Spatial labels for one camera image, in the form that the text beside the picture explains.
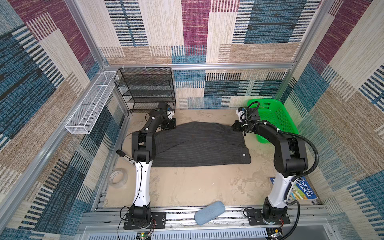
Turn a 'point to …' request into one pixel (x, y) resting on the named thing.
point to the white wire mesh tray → (84, 118)
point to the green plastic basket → (273, 112)
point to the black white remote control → (120, 153)
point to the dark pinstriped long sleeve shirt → (193, 143)
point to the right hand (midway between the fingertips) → (233, 126)
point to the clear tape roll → (118, 177)
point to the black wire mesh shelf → (144, 88)
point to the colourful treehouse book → (301, 189)
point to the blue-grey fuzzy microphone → (209, 212)
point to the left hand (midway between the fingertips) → (175, 124)
